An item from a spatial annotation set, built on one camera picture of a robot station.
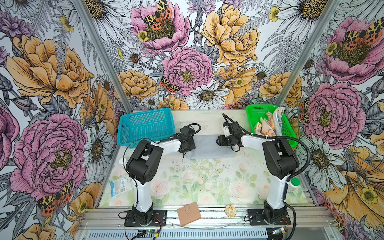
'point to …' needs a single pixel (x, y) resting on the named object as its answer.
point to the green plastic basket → (255, 112)
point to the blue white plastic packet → (119, 186)
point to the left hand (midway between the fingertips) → (191, 149)
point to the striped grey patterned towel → (277, 119)
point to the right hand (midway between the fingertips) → (220, 144)
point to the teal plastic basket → (153, 125)
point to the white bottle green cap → (294, 185)
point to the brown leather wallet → (188, 213)
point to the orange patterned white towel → (267, 126)
